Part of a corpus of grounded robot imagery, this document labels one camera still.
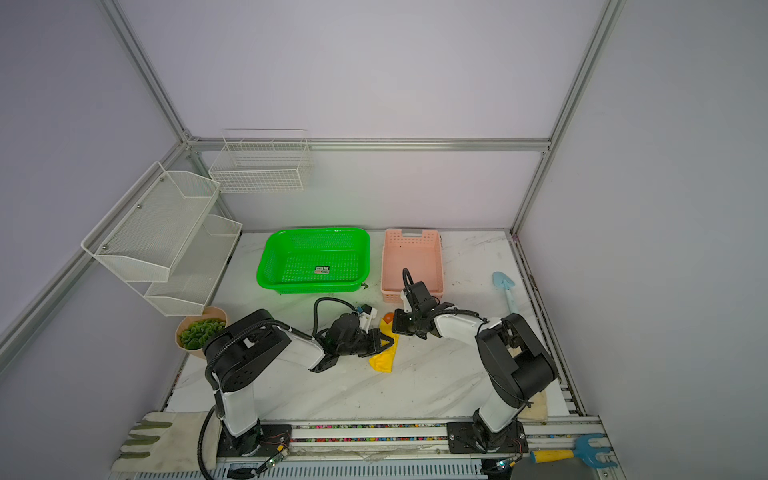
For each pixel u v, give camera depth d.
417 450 0.73
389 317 0.93
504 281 1.04
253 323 0.55
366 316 0.86
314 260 1.11
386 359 0.86
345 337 0.74
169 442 0.73
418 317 0.72
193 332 0.80
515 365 0.46
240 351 0.51
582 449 0.73
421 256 1.14
